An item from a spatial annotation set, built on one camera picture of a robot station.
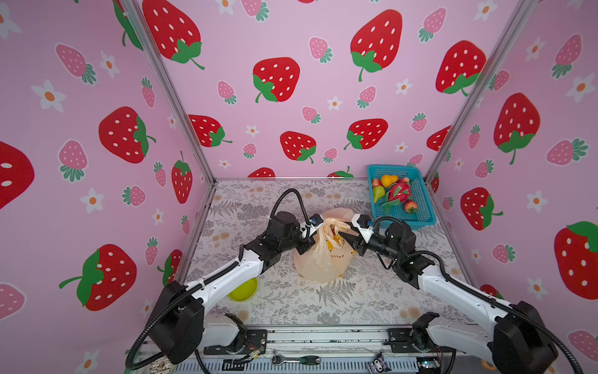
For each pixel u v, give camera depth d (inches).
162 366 26.7
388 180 44.1
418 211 41.0
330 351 28.8
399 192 41.1
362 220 24.6
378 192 43.3
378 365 26.7
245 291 32.2
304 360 27.6
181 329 15.9
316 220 26.5
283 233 24.8
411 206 41.0
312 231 27.1
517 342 15.7
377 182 44.9
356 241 26.9
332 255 31.6
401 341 28.8
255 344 28.9
